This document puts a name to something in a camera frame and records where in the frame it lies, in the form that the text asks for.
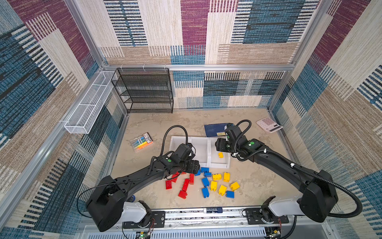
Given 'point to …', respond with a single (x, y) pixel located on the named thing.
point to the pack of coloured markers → (138, 143)
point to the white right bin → (218, 159)
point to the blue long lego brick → (204, 170)
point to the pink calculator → (269, 124)
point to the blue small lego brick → (208, 174)
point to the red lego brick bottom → (182, 194)
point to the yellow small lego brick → (221, 155)
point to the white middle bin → (201, 145)
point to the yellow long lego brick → (217, 177)
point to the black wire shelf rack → (144, 90)
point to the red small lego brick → (175, 179)
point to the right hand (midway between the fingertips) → (220, 146)
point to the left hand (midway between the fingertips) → (195, 164)
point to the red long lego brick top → (183, 173)
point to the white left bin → (176, 142)
